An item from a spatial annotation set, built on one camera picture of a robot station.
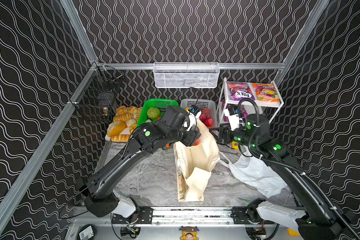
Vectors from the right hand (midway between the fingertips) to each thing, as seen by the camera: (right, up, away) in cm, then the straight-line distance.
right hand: (215, 127), depth 68 cm
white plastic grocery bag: (+28, -26, +18) cm, 43 cm away
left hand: (-8, -1, -6) cm, 10 cm away
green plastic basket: (-32, +18, +49) cm, 62 cm away
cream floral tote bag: (-8, -22, +20) cm, 31 cm away
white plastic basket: (0, +18, +49) cm, 52 cm away
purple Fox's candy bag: (+16, +19, +12) cm, 28 cm away
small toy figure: (-12, -48, 0) cm, 50 cm away
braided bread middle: (-59, +8, +45) cm, 75 cm away
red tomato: (-8, -7, +1) cm, 10 cm away
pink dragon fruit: (+2, +11, +36) cm, 37 cm away
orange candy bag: (+30, +19, +12) cm, 37 cm away
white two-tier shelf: (+7, +13, +9) cm, 17 cm away
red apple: (+4, +3, +34) cm, 34 cm away
